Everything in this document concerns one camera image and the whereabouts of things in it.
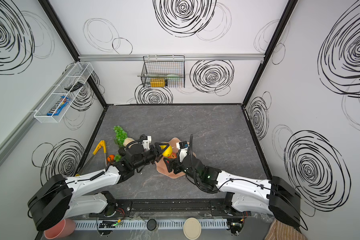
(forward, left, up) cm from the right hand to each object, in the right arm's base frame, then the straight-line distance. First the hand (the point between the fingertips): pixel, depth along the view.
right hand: (168, 157), depth 74 cm
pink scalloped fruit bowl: (+2, +6, -14) cm, 15 cm away
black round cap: (-27, +6, -7) cm, 29 cm away
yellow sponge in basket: (+40, +8, +16) cm, 44 cm away
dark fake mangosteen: (+4, +31, -11) cm, 33 cm away
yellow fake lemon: (+2, 0, +1) cm, 2 cm away
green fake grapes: (+21, +35, -13) cm, 43 cm away
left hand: (+5, 0, 0) cm, 5 cm away
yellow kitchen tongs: (+16, +46, -14) cm, 51 cm away
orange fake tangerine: (+6, +36, -14) cm, 39 cm away
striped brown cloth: (-28, -51, -15) cm, 60 cm away
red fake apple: (+1, -2, -1) cm, 2 cm away
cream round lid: (-28, -11, -10) cm, 32 cm away
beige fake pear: (+16, +28, -11) cm, 34 cm away
